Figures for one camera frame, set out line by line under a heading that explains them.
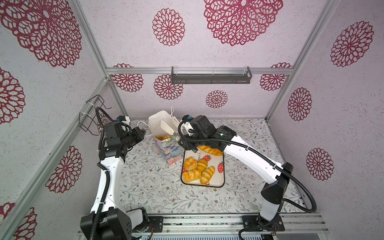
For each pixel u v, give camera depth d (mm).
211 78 876
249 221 741
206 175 874
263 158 458
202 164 910
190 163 911
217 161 952
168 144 786
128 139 627
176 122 595
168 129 715
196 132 554
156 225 733
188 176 854
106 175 447
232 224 761
